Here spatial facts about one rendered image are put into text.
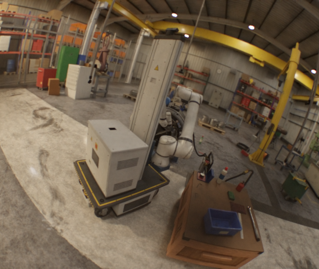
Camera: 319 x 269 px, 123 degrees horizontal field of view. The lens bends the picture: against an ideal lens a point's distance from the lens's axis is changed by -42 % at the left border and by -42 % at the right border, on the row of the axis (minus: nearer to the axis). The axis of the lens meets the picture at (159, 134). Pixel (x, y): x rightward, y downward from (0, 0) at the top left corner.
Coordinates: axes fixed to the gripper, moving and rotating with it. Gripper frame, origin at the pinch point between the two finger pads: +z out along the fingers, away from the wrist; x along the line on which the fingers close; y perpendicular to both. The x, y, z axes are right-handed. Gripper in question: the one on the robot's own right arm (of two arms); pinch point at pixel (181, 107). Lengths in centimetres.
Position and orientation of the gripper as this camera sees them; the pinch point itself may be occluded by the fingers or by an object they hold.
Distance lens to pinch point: 240.9
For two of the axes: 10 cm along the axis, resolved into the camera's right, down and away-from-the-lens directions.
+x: 4.5, 5.1, -7.3
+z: -3.6, 8.5, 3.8
